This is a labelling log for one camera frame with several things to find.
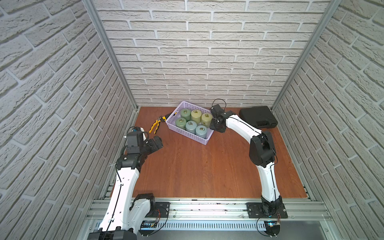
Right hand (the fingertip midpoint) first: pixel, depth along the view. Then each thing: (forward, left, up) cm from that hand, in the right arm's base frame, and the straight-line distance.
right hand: (215, 127), depth 99 cm
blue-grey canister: (0, +17, +2) cm, 17 cm away
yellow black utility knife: (+15, +36, -4) cm, 39 cm away
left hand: (-16, +35, +13) cm, 41 cm away
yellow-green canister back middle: (+11, +13, 0) cm, 17 cm away
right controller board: (-57, -20, -8) cm, 61 cm away
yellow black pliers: (+12, +42, -5) cm, 44 cm away
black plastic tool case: (+10, -36, -4) cm, 37 cm away
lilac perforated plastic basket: (+16, +27, -2) cm, 32 cm away
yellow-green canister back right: (+6, +6, +1) cm, 9 cm away
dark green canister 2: (+4, +24, +1) cm, 24 cm away
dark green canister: (+12, +20, +2) cm, 23 cm away
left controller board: (-53, +40, -9) cm, 67 cm away
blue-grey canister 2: (-4, +10, +2) cm, 11 cm away
